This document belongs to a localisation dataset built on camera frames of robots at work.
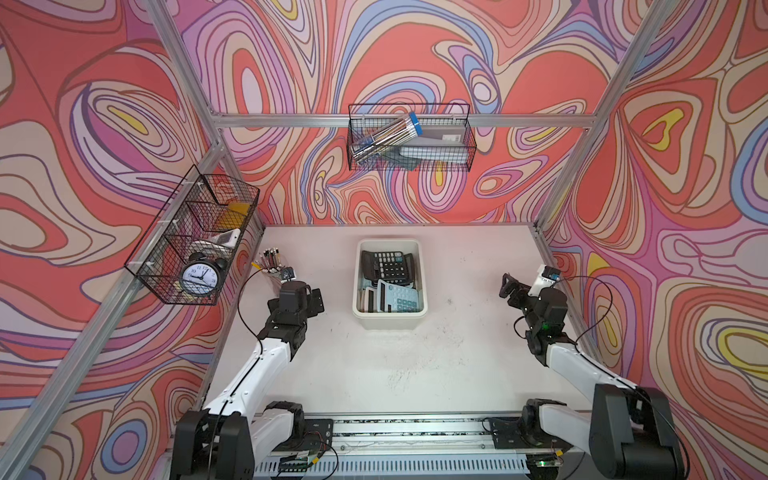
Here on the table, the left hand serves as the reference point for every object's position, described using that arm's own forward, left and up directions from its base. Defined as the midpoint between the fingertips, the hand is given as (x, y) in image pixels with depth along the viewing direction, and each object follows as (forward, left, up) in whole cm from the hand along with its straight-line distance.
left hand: (301, 295), depth 86 cm
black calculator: (+12, -27, -2) cm, 29 cm away
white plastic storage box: (-5, -26, -6) cm, 28 cm away
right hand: (+3, -64, 0) cm, 65 cm away
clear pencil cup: (+12, +12, +1) cm, 17 cm away
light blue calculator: (+1, -28, -3) cm, 28 cm away
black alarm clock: (-7, +18, +18) cm, 26 cm away
